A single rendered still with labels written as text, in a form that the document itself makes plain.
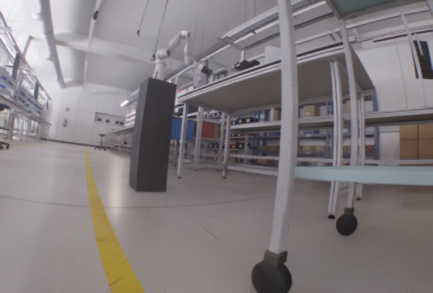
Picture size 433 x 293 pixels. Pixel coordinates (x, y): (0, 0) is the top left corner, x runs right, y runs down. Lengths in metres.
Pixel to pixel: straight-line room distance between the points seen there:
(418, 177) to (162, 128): 1.48
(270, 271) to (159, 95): 1.38
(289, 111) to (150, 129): 1.22
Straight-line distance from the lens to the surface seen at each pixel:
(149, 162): 1.52
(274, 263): 0.45
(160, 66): 1.72
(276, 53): 1.49
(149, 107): 1.53
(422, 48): 3.45
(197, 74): 3.66
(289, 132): 0.40
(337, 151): 1.21
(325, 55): 1.26
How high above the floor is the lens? 0.32
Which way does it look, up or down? 7 degrees up
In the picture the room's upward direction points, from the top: 5 degrees clockwise
